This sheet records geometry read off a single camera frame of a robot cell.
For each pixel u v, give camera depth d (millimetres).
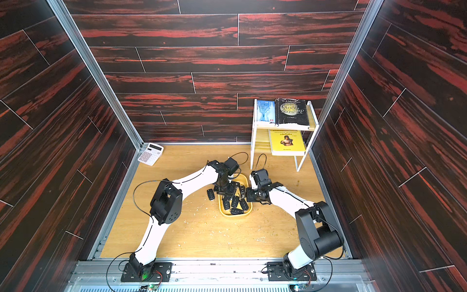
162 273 724
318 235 443
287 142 955
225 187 809
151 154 1134
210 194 959
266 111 884
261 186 717
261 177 724
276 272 731
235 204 922
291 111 867
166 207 564
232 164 798
